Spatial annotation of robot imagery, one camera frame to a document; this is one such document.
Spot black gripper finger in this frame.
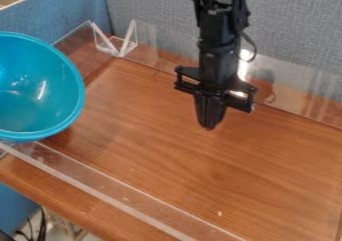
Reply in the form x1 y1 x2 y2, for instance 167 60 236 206
194 92 210 128
208 97 228 130

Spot clear acrylic front barrier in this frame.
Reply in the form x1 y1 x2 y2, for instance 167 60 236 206
0 142 246 241

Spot clear acrylic barrier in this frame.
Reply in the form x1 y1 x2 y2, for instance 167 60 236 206
54 20 342 129
0 142 246 241

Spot clear acrylic corner bracket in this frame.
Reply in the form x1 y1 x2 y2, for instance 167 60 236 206
91 20 139 57

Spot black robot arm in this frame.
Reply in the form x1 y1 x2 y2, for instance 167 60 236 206
176 0 258 130

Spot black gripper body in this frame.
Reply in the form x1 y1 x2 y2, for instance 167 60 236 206
176 53 258 113

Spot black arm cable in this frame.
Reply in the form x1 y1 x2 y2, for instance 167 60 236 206
236 31 260 64

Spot blue plastic bowl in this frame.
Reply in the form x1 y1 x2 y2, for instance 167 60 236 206
0 31 86 143

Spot black floor cables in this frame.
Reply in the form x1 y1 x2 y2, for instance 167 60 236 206
0 207 49 241

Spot clear acrylic back barrier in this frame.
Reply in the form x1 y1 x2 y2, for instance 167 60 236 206
54 20 342 129

